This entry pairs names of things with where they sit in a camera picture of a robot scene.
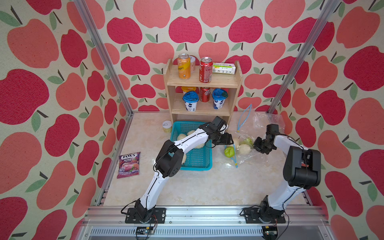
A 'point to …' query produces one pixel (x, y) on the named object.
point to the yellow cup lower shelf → (186, 89)
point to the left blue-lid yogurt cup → (190, 98)
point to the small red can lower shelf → (204, 94)
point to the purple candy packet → (129, 165)
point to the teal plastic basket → (197, 159)
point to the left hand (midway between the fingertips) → (232, 145)
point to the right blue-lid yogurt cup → (219, 96)
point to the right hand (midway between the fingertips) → (256, 149)
